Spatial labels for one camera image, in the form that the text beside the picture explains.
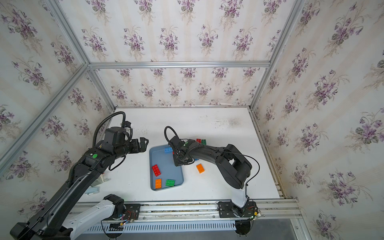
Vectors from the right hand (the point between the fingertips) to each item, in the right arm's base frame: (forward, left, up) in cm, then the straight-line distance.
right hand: (180, 163), depth 88 cm
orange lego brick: (-3, -12, -1) cm, 12 cm away
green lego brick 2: (-12, +5, 0) cm, 13 cm away
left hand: (+2, +18, +20) cm, 27 cm away
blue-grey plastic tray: (-6, +10, -2) cm, 12 cm away
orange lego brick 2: (-12, +11, 0) cm, 17 cm away
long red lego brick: (-5, +14, -1) cm, 15 cm away
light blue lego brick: (+9, +9, 0) cm, 12 cm away
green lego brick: (+12, -14, +4) cm, 19 cm away
